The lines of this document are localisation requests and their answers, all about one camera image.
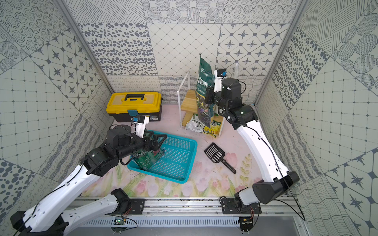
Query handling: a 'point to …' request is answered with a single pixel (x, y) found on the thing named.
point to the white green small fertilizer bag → (195, 124)
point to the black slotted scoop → (216, 154)
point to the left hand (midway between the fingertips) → (158, 130)
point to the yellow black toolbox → (121, 106)
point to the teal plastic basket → (174, 163)
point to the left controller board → (118, 221)
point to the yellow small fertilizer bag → (214, 129)
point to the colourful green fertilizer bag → (146, 159)
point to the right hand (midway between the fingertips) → (207, 90)
